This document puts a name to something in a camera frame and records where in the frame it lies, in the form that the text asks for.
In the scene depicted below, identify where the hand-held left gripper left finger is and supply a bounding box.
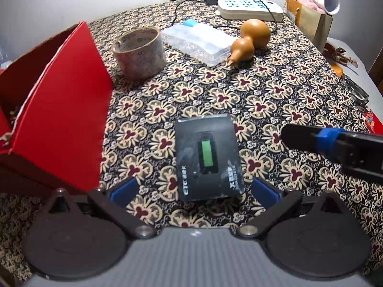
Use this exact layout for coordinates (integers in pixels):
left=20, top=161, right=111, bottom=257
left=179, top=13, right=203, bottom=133
left=48, top=177, right=157, bottom=240

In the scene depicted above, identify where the red cardboard box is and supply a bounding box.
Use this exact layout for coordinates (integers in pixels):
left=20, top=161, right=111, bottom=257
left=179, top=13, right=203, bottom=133
left=0, top=21, right=114, bottom=198

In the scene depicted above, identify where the floral patterned tablecloth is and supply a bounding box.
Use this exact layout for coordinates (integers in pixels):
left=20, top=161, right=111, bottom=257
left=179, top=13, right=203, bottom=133
left=0, top=0, right=383, bottom=281

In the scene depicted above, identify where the red printed packet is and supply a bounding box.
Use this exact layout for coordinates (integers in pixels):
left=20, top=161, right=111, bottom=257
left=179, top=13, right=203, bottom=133
left=363, top=109, right=377, bottom=133

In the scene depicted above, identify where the glass ashtray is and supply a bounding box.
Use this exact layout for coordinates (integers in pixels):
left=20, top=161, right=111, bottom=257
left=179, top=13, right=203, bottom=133
left=344, top=78, right=370, bottom=108

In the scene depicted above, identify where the white power strip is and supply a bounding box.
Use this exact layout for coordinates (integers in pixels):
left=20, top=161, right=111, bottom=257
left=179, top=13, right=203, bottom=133
left=217, top=0, right=284, bottom=22

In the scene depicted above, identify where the clear plastic case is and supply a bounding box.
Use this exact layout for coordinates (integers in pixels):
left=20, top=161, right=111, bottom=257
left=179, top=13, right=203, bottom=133
left=161, top=19, right=237, bottom=67

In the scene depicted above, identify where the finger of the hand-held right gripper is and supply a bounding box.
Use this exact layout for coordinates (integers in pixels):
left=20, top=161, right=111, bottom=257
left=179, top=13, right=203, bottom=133
left=281, top=124, right=348, bottom=160

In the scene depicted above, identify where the black packet with green window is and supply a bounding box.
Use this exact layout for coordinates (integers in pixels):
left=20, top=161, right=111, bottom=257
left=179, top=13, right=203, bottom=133
left=174, top=113, right=246, bottom=203

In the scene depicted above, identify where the brown gourd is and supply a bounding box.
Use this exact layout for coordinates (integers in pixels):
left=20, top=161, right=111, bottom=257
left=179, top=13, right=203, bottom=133
left=226, top=18, right=271, bottom=66

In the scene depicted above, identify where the white bottle with blue cap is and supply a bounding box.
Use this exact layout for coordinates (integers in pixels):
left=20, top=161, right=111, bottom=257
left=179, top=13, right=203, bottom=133
left=182, top=19, right=228, bottom=51

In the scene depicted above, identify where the clear packing tape roll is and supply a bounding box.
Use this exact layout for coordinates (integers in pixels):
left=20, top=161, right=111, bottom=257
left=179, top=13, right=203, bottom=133
left=112, top=26, right=166, bottom=81

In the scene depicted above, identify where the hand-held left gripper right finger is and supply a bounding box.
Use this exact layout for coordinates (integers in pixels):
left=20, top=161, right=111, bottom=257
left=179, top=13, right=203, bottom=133
left=236, top=178, right=343, bottom=241

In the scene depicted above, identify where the beige paper gift bag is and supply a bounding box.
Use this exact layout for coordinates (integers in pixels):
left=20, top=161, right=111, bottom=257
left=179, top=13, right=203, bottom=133
left=286, top=0, right=334, bottom=53

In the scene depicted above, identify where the brown dried flower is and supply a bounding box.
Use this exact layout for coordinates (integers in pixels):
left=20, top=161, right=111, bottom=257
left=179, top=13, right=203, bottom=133
left=325, top=42, right=360, bottom=69

